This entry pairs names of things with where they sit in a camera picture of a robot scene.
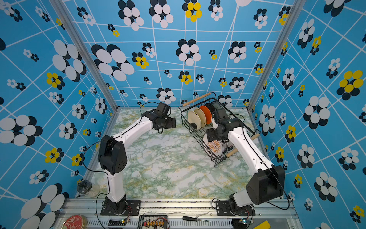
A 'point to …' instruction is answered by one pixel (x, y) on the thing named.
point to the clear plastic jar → (86, 187)
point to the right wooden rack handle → (232, 152)
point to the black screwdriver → (193, 219)
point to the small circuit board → (117, 222)
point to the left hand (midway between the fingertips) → (171, 123)
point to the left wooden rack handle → (197, 99)
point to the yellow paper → (265, 224)
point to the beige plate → (202, 116)
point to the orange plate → (208, 114)
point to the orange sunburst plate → (215, 148)
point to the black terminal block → (152, 222)
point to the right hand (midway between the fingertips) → (216, 135)
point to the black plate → (211, 107)
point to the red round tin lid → (75, 222)
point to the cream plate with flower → (193, 117)
